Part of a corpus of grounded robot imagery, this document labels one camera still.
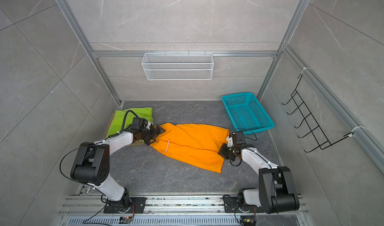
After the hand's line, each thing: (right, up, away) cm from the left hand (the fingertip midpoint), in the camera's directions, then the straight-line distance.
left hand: (161, 131), depth 94 cm
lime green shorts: (-30, +8, +6) cm, 32 cm away
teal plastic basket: (+60, +11, +18) cm, 64 cm away
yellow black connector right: (+48, -41, -24) cm, 67 cm away
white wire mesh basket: (+10, +44, +7) cm, 46 cm away
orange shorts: (+23, -9, 0) cm, 25 cm away
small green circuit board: (-12, -40, -23) cm, 48 cm away
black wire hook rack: (+76, +8, -25) cm, 80 cm away
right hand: (+36, -12, -4) cm, 38 cm away
